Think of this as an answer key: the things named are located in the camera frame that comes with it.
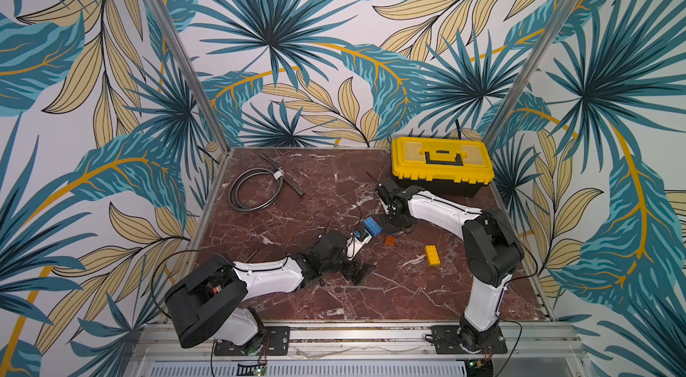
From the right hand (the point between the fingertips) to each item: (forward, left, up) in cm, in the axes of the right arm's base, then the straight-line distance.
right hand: (393, 225), depth 94 cm
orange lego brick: (-5, +2, -2) cm, 6 cm away
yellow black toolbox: (+16, -20, +13) cm, 28 cm away
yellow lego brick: (-11, -12, -2) cm, 16 cm away
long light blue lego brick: (-2, +8, +3) cm, 9 cm away
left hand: (-13, +12, +3) cm, 18 cm away
